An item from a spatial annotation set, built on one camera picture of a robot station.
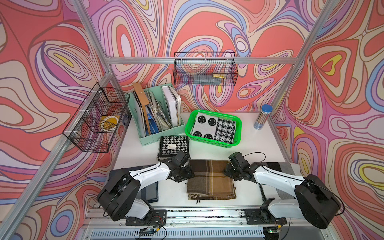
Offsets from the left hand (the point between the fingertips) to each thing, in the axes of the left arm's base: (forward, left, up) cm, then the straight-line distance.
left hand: (193, 177), depth 85 cm
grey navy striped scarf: (-8, +25, -1) cm, 26 cm away
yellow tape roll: (+14, +41, +31) cm, 53 cm away
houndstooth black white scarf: (+20, +14, +3) cm, 25 cm away
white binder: (+39, +14, +25) cm, 49 cm away
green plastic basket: (+36, +2, +8) cm, 37 cm away
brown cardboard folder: (+30, +28, +32) cm, 52 cm away
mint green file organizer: (+33, +23, +20) cm, 45 cm away
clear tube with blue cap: (+37, -47, +17) cm, 63 cm away
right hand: (+2, -19, -2) cm, 20 cm away
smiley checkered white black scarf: (+35, -12, +4) cm, 37 cm away
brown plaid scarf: (-3, -9, +1) cm, 9 cm away
